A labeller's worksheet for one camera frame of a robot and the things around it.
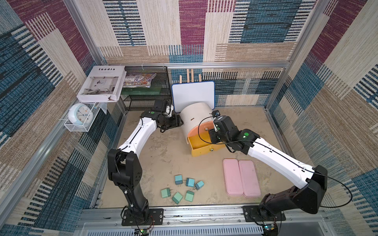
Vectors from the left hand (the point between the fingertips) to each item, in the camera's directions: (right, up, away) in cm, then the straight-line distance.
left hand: (178, 122), depth 87 cm
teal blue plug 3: (+12, -33, -7) cm, 36 cm away
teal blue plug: (0, -32, -2) cm, 32 cm away
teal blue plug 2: (+7, -33, -4) cm, 34 cm away
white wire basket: (-45, -2, -20) cm, 50 cm away
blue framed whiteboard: (+2, +20, +18) cm, 27 cm away
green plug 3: (+7, -39, -8) cm, 40 cm away
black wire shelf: (-31, +19, +28) cm, 46 cm away
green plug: (-6, -37, -8) cm, 39 cm away
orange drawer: (+14, -3, -5) cm, 15 cm away
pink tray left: (+31, -31, -3) cm, 44 cm away
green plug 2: (0, -39, -10) cm, 40 cm away
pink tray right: (+40, -33, -5) cm, 52 cm away
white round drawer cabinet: (+9, +5, +4) cm, 11 cm away
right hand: (+18, -4, -10) cm, 21 cm away
